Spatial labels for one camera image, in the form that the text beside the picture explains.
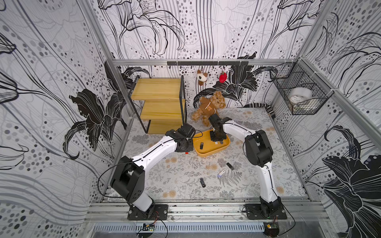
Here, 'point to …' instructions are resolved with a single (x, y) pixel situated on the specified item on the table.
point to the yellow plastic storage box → (203, 146)
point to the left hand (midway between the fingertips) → (188, 149)
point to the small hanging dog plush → (201, 77)
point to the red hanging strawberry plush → (222, 77)
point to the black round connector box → (271, 229)
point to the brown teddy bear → (208, 107)
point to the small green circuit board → (148, 227)
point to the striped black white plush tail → (261, 105)
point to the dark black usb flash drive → (230, 166)
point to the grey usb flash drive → (221, 142)
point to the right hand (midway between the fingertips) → (216, 137)
